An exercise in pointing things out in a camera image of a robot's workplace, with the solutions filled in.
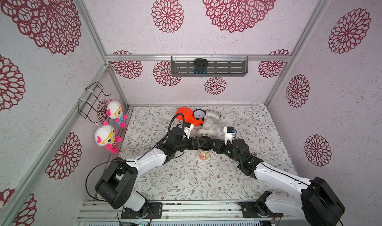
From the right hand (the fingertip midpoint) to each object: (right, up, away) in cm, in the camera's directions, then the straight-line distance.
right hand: (210, 139), depth 80 cm
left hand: (-4, -2, +2) cm, 5 cm away
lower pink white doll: (-57, +2, -1) cm, 57 cm away
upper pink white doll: (-59, +16, +13) cm, 62 cm away
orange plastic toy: (-12, +13, +27) cm, 32 cm away
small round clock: (-5, +15, +33) cm, 37 cm away
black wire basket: (-62, +18, -5) cm, 65 cm away
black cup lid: (-3, -3, -4) cm, 6 cm away
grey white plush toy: (+3, +6, +13) cm, 15 cm away
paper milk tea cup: (-3, -9, +3) cm, 10 cm away
